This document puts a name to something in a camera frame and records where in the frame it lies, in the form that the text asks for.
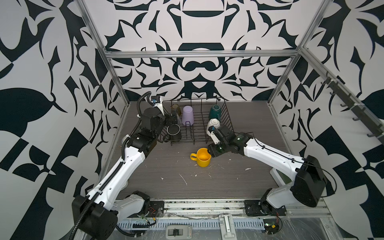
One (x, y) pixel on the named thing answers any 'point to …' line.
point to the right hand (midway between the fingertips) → (212, 148)
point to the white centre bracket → (227, 227)
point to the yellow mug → (202, 157)
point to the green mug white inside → (215, 112)
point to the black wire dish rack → (197, 133)
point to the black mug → (174, 133)
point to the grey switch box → (179, 232)
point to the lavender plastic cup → (188, 116)
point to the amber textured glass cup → (175, 109)
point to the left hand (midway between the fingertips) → (167, 106)
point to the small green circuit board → (271, 226)
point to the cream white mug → (212, 122)
